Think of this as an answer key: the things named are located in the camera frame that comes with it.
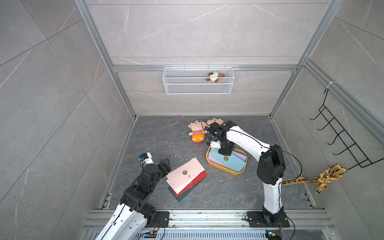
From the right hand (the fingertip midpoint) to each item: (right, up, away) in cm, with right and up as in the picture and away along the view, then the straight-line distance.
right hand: (229, 149), depth 88 cm
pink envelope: (-27, -15, 0) cm, 31 cm away
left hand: (-36, -4, -11) cm, 38 cm away
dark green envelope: (-29, -25, -6) cm, 39 cm away
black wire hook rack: (+47, +10, -20) cm, 53 cm away
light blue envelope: (0, -7, 0) cm, 7 cm away
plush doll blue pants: (-4, +19, +19) cm, 27 cm away
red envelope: (-17, -16, 0) cm, 24 cm away
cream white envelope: (-30, -22, -6) cm, 38 cm away
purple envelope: (-8, -8, +5) cm, 12 cm away
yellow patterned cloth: (+40, -11, -19) cm, 46 cm away
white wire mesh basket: (-19, +46, +13) cm, 51 cm away
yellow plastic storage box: (-1, -12, -2) cm, 12 cm away
